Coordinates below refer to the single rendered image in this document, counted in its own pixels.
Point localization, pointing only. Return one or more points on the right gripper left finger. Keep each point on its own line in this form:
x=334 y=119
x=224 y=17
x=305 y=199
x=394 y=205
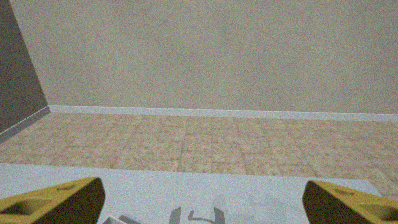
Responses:
x=75 y=202

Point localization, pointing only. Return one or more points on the grey open-top box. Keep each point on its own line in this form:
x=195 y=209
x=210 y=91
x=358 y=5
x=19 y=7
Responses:
x=112 y=220

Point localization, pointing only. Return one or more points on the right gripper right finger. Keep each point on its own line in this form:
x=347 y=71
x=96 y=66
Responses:
x=328 y=203

